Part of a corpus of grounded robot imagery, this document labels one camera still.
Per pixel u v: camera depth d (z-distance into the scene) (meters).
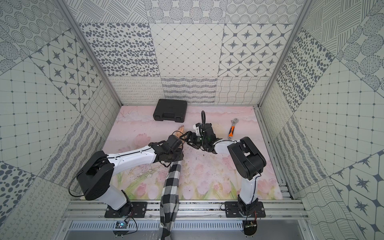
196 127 0.90
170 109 1.10
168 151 0.67
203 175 0.86
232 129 1.06
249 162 0.50
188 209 0.76
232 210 0.73
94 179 0.45
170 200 0.69
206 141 0.76
